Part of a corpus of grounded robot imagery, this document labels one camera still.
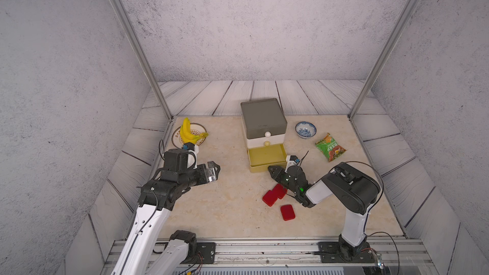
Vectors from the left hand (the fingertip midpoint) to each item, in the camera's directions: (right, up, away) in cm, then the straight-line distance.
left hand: (213, 169), depth 72 cm
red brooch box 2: (+23, -16, +15) cm, 32 cm away
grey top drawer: (+20, +21, +22) cm, 36 cm away
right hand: (+23, -3, +21) cm, 31 cm away
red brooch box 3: (+30, -21, +11) cm, 38 cm away
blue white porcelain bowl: (+46, +15, +40) cm, 62 cm away
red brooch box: (+27, -13, +14) cm, 33 cm away
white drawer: (+22, +9, +24) cm, 33 cm away
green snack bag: (+55, +6, +27) cm, 61 cm away
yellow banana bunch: (-21, +13, +33) cm, 41 cm away
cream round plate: (-19, +16, +43) cm, 49 cm away
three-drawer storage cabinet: (+19, 0, +27) cm, 33 cm away
